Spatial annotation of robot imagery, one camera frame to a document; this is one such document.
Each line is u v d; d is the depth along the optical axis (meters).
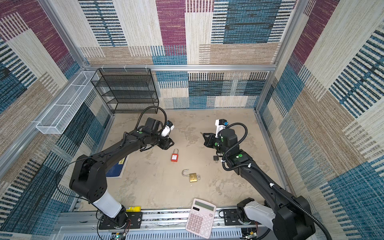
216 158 0.94
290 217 0.39
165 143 0.79
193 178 0.85
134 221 0.73
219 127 0.71
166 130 0.80
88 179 0.45
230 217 0.73
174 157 0.94
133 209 0.76
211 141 0.69
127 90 1.11
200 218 0.73
